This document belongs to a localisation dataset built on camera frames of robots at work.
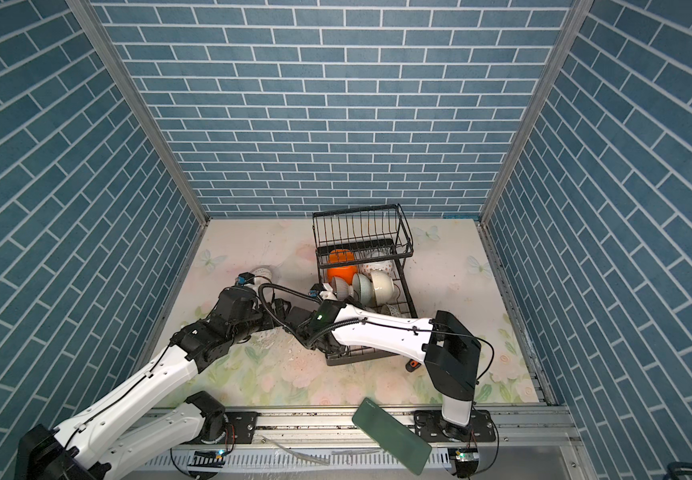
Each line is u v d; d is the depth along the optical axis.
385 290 0.91
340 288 0.87
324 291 0.72
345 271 0.96
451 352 0.44
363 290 0.89
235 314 0.59
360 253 1.08
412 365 0.82
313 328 0.57
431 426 0.74
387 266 0.99
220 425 0.66
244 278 0.71
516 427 0.76
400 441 0.72
